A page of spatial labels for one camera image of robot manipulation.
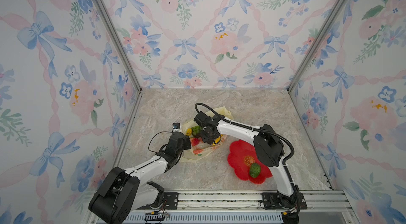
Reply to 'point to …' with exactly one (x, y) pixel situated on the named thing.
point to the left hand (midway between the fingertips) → (188, 135)
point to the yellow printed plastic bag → (200, 148)
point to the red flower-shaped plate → (242, 155)
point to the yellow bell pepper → (188, 131)
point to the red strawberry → (195, 141)
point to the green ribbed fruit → (255, 170)
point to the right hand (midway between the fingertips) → (207, 136)
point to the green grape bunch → (196, 131)
